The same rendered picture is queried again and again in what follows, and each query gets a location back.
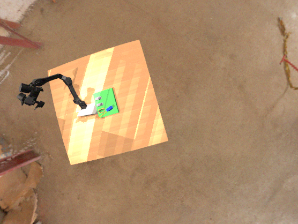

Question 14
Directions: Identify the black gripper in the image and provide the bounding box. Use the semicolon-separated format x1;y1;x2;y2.
17;93;45;110

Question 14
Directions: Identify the green flat plate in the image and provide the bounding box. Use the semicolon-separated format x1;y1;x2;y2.
93;88;120;118

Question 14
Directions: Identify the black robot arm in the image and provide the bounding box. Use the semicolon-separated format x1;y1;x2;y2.
19;73;87;110

